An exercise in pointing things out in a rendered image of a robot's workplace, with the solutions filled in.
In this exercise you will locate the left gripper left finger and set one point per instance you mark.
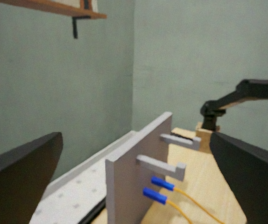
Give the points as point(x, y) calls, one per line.
point(25, 173)

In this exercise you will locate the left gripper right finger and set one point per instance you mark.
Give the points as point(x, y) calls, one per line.
point(244, 167)

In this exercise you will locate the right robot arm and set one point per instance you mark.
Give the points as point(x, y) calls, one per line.
point(247, 88)

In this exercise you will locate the orange cable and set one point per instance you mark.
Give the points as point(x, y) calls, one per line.
point(171, 188)

